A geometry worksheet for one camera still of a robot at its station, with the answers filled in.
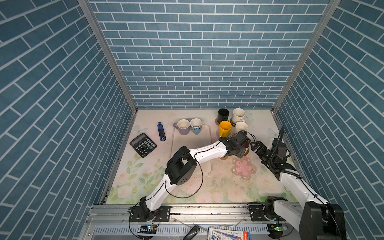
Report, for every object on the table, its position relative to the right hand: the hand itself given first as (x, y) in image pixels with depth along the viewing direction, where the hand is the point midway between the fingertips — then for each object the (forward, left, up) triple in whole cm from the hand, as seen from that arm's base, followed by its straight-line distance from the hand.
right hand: (254, 145), depth 87 cm
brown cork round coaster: (0, +2, -10) cm, 10 cm away
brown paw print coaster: (-4, +17, -10) cm, 20 cm away
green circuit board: (-44, +55, -13) cm, 72 cm away
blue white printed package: (-44, +23, -10) cm, 50 cm away
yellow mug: (+14, +17, -4) cm, 22 cm away
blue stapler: (+11, +61, -8) cm, 62 cm away
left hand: (-2, +7, -4) cm, 9 cm away
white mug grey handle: (+16, +46, -6) cm, 49 cm away
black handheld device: (-45, +33, -6) cm, 56 cm away
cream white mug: (+17, +5, -3) cm, 18 cm away
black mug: (+26, +18, -3) cm, 32 cm away
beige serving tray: (+7, +38, -11) cm, 41 cm away
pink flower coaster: (-9, +5, -12) cm, 16 cm away
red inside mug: (+1, +4, -1) cm, 5 cm away
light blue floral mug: (+17, +37, -4) cm, 41 cm away
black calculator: (0, +71, -8) cm, 71 cm away
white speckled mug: (+25, +7, -2) cm, 26 cm away
